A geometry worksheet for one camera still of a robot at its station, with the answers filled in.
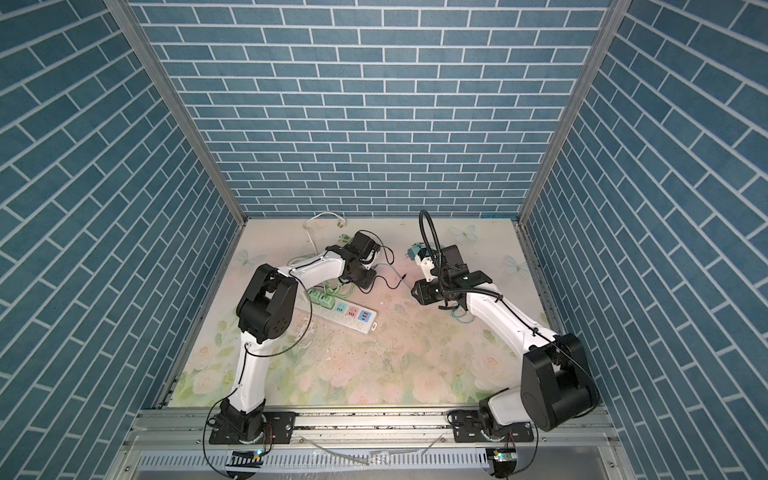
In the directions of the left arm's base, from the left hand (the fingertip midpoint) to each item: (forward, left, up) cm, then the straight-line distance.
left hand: (367, 277), depth 103 cm
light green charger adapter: (-13, +11, +6) cm, 18 cm away
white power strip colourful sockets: (-16, +3, +2) cm, 16 cm away
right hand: (-12, -16, +13) cm, 23 cm away
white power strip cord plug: (+25, +11, +1) cm, 28 cm away
